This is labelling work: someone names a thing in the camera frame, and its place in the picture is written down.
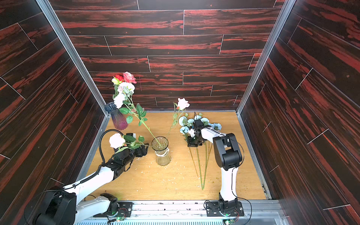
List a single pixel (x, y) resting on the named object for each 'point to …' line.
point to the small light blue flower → (218, 127)
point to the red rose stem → (116, 88)
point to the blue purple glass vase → (119, 120)
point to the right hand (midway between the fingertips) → (191, 144)
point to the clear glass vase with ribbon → (160, 144)
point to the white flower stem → (199, 162)
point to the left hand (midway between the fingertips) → (145, 144)
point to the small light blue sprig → (185, 130)
